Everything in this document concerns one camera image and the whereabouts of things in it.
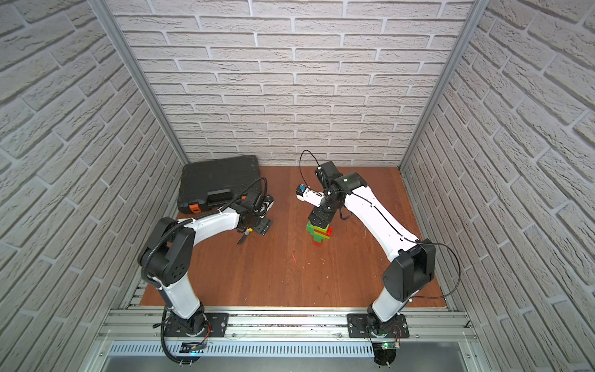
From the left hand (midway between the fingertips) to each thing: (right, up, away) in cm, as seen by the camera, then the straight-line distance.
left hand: (263, 218), depth 96 cm
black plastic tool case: (-25, +15, +8) cm, 30 cm away
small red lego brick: (+23, -10, -4) cm, 25 cm away
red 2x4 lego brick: (+26, -3, -15) cm, 30 cm away
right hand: (+25, +5, -15) cm, 30 cm away
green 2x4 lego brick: (+23, -6, -10) cm, 26 cm away
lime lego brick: (+24, -5, -13) cm, 28 cm away
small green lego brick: (+20, -2, -13) cm, 23 cm away
